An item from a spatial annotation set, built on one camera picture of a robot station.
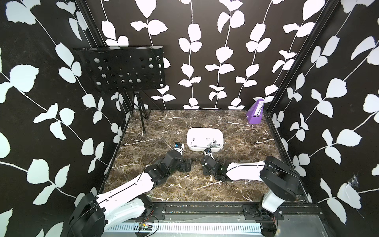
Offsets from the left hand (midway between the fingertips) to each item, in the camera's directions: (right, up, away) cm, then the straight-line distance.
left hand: (187, 157), depth 81 cm
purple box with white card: (+49, +27, +26) cm, 62 cm away
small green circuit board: (-20, -32, -11) cm, 39 cm away
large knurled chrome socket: (+17, +5, +17) cm, 25 cm away
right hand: (+10, -6, +9) cm, 15 cm away
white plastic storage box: (+7, +8, +20) cm, 23 cm away
